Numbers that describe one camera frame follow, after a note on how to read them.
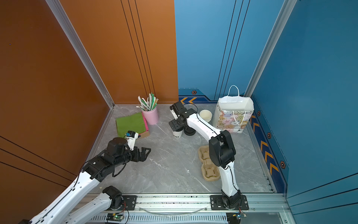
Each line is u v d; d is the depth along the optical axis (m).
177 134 0.95
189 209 0.72
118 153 0.56
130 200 0.75
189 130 1.00
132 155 0.63
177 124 0.82
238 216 0.70
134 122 1.01
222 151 0.54
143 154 0.66
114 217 0.71
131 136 0.66
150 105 1.00
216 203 0.72
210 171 0.81
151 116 1.04
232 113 0.81
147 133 0.97
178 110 0.72
